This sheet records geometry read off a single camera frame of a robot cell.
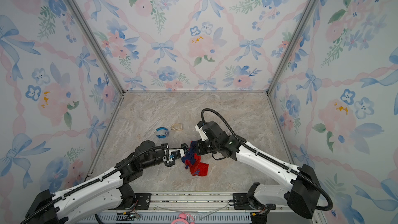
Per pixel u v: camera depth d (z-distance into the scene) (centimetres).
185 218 70
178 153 60
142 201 74
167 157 59
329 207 40
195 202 75
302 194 38
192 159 76
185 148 71
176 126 101
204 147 65
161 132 98
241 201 73
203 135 68
